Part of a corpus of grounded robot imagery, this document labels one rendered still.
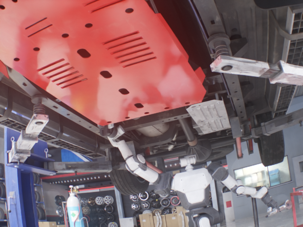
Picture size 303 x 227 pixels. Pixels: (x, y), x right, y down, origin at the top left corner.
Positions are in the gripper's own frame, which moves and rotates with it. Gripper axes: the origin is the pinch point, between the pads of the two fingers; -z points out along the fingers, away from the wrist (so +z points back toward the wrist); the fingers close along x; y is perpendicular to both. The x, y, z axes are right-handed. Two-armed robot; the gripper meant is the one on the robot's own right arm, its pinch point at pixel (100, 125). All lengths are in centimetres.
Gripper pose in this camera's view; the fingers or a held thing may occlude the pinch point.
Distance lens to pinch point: 199.2
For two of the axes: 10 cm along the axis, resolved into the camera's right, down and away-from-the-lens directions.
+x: 1.4, 9.4, -3.2
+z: 3.0, 2.6, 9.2
